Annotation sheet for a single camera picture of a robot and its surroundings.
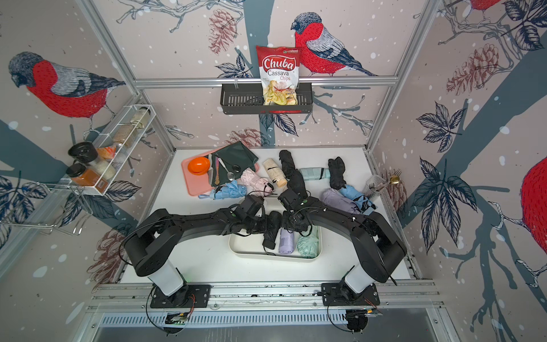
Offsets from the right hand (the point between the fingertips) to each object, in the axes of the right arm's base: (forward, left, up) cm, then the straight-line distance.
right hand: (286, 224), depth 88 cm
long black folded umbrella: (+23, -4, +1) cm, 24 cm away
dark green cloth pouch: (+38, +28, -2) cm, 47 cm away
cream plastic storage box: (-9, +14, -1) cm, 17 cm away
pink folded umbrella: (+19, +13, +1) cm, 23 cm away
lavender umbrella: (-8, 0, +1) cm, 8 cm away
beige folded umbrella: (+28, +6, 0) cm, 28 cm away
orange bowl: (+31, +47, +1) cm, 56 cm away
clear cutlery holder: (+14, -36, +10) cm, 40 cm away
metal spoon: (+27, +30, -2) cm, 40 cm away
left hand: (-1, +4, +1) cm, 4 cm away
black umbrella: (-2, +6, +2) cm, 6 cm away
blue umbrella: (+16, +26, +2) cm, 30 cm away
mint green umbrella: (-9, -9, +2) cm, 13 cm away
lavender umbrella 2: (+13, -21, +1) cm, 25 cm away
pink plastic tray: (+22, +48, -3) cm, 53 cm away
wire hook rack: (-11, +66, +32) cm, 74 cm away
